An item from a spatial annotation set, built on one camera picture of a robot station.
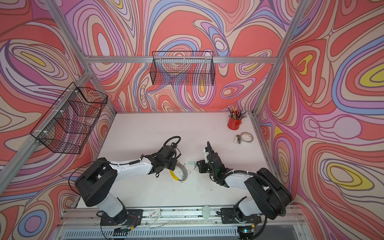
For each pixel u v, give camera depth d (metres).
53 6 0.68
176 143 0.79
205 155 0.82
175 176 0.87
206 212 0.73
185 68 0.96
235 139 1.02
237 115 1.04
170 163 0.80
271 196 0.44
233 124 1.06
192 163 0.91
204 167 0.79
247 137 1.05
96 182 0.45
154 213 0.74
